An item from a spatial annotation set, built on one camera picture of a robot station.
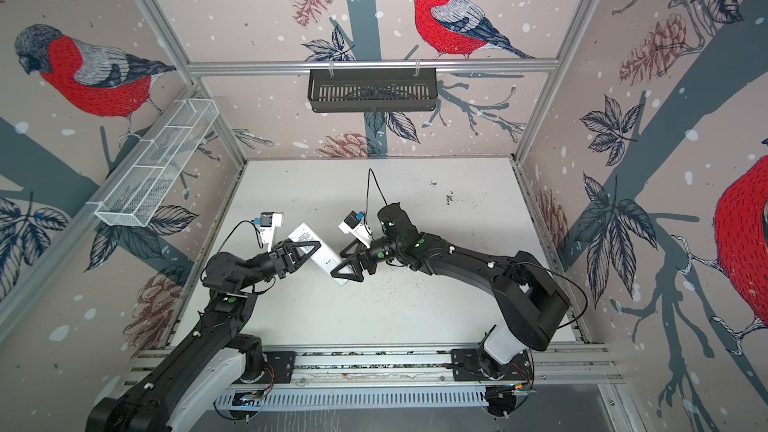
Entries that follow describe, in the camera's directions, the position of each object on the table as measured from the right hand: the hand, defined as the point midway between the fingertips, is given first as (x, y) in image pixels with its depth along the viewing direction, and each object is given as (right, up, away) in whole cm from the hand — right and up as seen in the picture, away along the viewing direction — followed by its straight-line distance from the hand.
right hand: (338, 266), depth 74 cm
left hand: (-3, +5, -8) cm, 10 cm away
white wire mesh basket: (-49, +24, +2) cm, 55 cm away
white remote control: (-2, +4, -6) cm, 8 cm away
